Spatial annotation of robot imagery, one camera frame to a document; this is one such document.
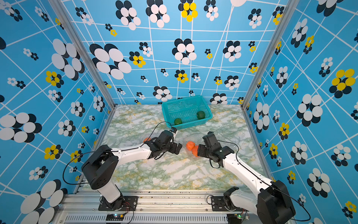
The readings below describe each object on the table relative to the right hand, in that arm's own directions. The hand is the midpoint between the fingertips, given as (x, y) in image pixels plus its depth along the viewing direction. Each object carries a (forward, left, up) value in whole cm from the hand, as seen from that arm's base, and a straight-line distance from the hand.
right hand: (203, 149), depth 85 cm
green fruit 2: (+26, +17, -4) cm, 31 cm away
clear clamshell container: (+11, +3, -8) cm, 14 cm away
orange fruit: (+5, +8, -4) cm, 11 cm away
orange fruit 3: (+10, +39, -5) cm, 40 cm away
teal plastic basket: (+38, +11, -7) cm, 40 cm away
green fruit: (+31, 0, -3) cm, 31 cm away
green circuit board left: (-34, +48, -10) cm, 60 cm away
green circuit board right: (-34, -14, -9) cm, 37 cm away
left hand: (+6, +16, -1) cm, 17 cm away
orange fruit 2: (0, +5, -2) cm, 6 cm away
